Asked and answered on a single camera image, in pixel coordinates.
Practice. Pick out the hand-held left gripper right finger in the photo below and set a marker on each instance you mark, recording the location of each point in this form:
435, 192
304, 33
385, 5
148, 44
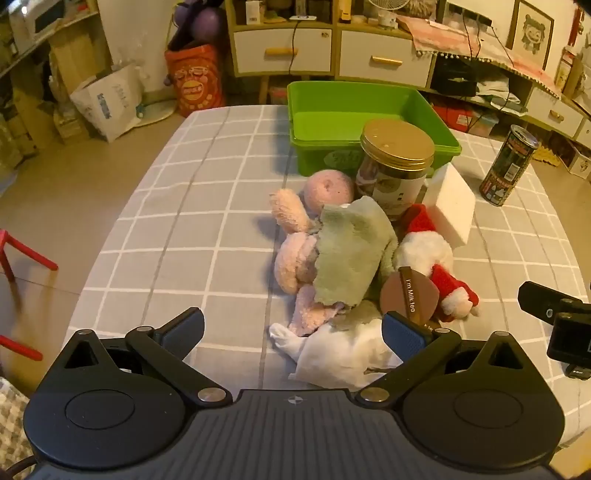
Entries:
406, 337

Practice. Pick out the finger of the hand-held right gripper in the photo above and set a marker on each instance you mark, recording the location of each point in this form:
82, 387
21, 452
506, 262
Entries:
538, 297

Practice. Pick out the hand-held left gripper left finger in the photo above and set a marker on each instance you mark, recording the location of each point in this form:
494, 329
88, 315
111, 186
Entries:
187, 328

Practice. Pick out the white cloth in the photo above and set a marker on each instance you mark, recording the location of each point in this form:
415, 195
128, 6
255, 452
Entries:
337, 357

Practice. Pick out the red and white santa plush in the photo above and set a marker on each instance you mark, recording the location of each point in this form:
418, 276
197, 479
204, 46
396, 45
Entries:
422, 251

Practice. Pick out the green towel cloth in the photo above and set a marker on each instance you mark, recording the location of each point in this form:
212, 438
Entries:
351, 249

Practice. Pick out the pink plush toy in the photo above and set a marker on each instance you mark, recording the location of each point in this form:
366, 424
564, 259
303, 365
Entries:
295, 258

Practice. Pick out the green plastic bin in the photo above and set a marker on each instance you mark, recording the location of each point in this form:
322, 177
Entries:
332, 122

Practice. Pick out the brown round pouch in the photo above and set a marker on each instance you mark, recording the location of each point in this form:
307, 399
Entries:
399, 295

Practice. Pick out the grey checked tablecloth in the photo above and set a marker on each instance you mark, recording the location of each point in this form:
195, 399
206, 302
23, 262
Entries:
184, 207

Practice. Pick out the white foam block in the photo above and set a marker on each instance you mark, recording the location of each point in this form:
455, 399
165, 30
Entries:
450, 207

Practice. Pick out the dark printed drink can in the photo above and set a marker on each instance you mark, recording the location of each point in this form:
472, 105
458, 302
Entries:
505, 166

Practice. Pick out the red stool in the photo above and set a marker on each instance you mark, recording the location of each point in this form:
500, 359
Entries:
27, 251

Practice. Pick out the white drawer of sideboard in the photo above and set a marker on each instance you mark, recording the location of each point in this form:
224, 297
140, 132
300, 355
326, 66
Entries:
554, 113

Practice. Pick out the jar with gold lid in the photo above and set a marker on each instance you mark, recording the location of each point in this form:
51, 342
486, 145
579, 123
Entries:
395, 147

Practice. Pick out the long wooden sideboard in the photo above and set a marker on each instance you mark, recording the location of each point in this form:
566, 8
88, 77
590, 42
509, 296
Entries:
549, 106

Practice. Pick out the grey checked cushion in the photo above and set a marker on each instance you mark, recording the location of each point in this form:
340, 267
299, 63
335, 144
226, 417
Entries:
13, 415

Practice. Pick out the red storage box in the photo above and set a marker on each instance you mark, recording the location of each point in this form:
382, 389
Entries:
457, 117

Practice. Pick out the white round floor plate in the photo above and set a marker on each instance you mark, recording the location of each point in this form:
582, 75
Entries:
154, 112

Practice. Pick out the black bag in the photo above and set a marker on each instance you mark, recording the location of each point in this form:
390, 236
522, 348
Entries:
455, 78

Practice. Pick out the white paper bag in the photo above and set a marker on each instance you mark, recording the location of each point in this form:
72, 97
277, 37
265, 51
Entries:
108, 104

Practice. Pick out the orange printed bucket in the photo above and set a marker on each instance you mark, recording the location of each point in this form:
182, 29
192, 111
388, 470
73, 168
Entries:
194, 83

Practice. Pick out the clear storage box dark lid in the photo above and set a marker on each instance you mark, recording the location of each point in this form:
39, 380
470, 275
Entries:
278, 95

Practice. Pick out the framed cartoon girl picture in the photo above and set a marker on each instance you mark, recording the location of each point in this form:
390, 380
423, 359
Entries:
531, 32

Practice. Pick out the pink fringed cloth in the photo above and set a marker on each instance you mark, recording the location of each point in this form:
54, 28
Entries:
443, 39

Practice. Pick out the white drawer of low cabinet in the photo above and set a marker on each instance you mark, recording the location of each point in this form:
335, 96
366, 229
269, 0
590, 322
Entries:
385, 60

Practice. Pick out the low wooden cabinet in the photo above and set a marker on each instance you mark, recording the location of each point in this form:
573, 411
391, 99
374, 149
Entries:
383, 60

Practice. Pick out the white drawer of tall cabinet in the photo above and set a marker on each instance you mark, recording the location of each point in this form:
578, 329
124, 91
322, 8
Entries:
277, 50

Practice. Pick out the tall wooden shelf cabinet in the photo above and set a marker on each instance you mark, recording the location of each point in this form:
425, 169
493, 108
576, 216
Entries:
281, 50

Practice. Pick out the wooden storage shelf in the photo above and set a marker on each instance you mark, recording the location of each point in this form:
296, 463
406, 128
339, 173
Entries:
51, 60

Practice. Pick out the purple ball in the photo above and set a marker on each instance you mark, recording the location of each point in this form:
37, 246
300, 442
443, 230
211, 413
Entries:
208, 25

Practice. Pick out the white carton box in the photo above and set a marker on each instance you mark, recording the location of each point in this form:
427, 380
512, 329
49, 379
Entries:
251, 11

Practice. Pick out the white phone charger pad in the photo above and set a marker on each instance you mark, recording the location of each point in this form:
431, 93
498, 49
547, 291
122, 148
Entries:
302, 18

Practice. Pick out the small white desk fan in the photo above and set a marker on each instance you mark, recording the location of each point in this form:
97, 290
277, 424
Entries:
385, 3

